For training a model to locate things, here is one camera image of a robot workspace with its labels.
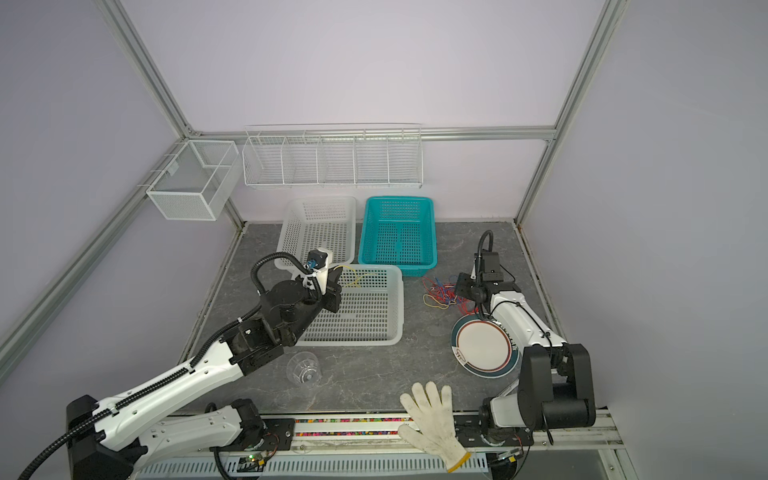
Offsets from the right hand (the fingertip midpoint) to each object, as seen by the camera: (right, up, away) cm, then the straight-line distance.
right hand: (467, 286), depth 90 cm
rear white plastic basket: (-54, +22, +29) cm, 65 cm away
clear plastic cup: (-48, -23, -5) cm, 54 cm away
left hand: (-35, +6, -21) cm, 41 cm away
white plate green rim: (+4, -18, -3) cm, 18 cm away
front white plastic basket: (-30, -8, +6) cm, 31 cm away
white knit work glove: (-12, -32, -15) cm, 38 cm away
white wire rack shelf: (-43, +43, +8) cm, 61 cm away
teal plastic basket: (-20, +19, +29) cm, 40 cm away
